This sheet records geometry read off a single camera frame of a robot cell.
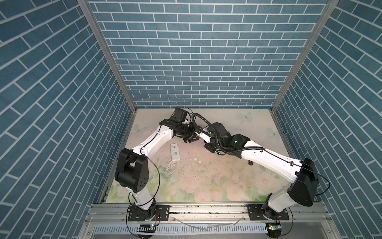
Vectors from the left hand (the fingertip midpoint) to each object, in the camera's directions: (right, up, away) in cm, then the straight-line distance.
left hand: (203, 134), depth 82 cm
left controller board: (-28, -46, -10) cm, 54 cm away
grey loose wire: (+3, -43, -12) cm, 45 cm away
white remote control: (-18, -13, +12) cm, 24 cm away
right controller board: (+36, -47, -9) cm, 60 cm away
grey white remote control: (+1, 0, -15) cm, 15 cm away
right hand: (0, -1, -3) cm, 3 cm away
